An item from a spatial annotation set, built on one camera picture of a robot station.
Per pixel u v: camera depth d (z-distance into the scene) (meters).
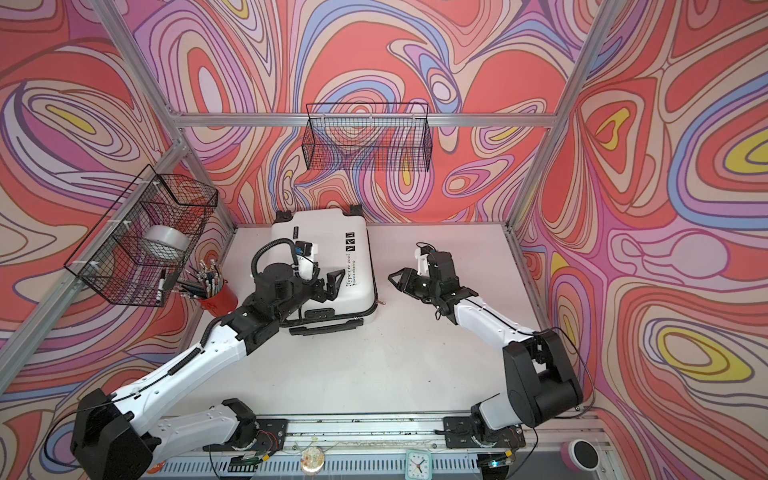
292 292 0.60
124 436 0.38
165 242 0.72
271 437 0.72
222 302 0.90
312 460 0.70
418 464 0.68
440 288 0.68
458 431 0.73
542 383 0.43
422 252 0.81
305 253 0.63
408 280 0.75
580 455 0.66
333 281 0.68
